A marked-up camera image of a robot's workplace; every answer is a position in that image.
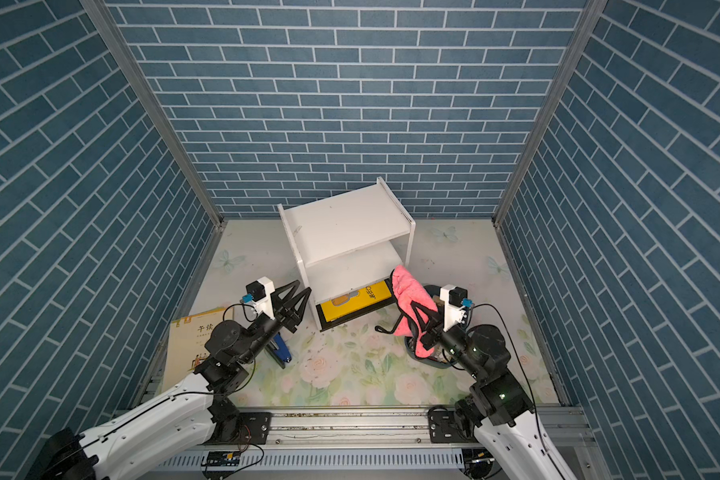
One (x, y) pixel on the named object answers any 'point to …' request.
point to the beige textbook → (186, 344)
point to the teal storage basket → (438, 360)
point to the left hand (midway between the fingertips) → (311, 290)
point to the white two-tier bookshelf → (349, 239)
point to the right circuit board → (477, 462)
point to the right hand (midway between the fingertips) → (418, 305)
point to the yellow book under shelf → (356, 303)
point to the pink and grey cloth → (406, 289)
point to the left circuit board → (221, 460)
